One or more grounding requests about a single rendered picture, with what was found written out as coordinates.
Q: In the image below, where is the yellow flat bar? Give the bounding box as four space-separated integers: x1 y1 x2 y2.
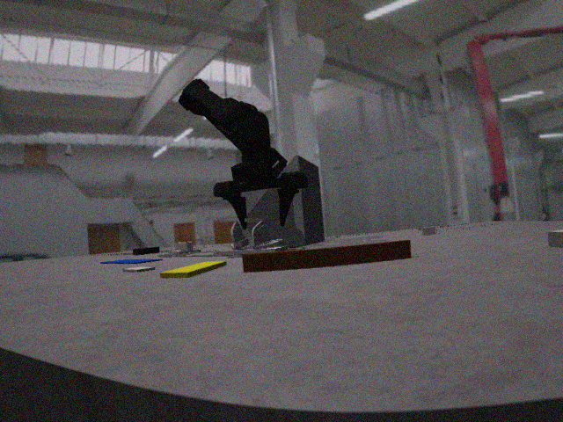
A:
160 261 226 279

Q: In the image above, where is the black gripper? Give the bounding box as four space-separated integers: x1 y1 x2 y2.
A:
214 149 308 229

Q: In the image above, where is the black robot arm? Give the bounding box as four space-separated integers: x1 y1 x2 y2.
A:
179 79 288 184

